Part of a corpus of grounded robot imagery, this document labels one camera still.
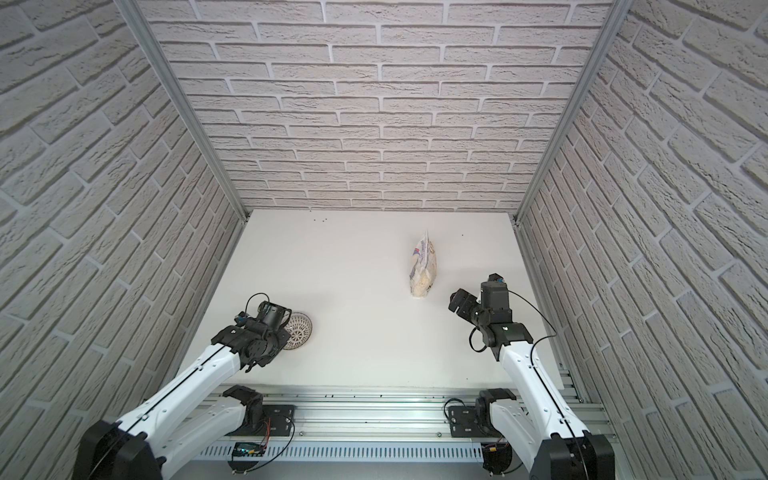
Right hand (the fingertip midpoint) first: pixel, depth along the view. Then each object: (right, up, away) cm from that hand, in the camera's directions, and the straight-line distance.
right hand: (456, 299), depth 84 cm
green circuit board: (-54, -35, -12) cm, 66 cm away
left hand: (-50, -9, 0) cm, 51 cm away
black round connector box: (+6, -34, -15) cm, 38 cm away
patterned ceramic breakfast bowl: (-47, -9, +4) cm, 48 cm away
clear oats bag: (-10, +9, +2) cm, 13 cm away
